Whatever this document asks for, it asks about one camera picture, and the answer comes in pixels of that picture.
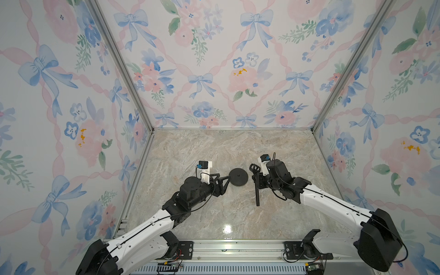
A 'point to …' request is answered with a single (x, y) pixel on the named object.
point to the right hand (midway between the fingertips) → (254, 175)
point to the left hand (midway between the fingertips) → (226, 176)
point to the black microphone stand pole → (256, 169)
